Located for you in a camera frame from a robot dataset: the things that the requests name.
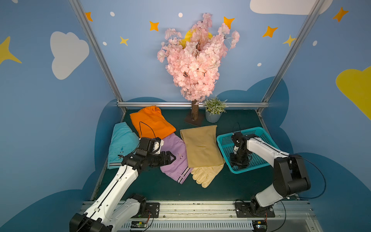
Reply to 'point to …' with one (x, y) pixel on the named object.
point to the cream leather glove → (205, 175)
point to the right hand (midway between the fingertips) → (235, 164)
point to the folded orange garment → (150, 123)
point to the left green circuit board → (138, 224)
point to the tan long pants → (202, 146)
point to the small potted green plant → (214, 108)
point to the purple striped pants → (179, 169)
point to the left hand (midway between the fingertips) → (170, 157)
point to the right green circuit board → (259, 225)
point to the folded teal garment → (123, 141)
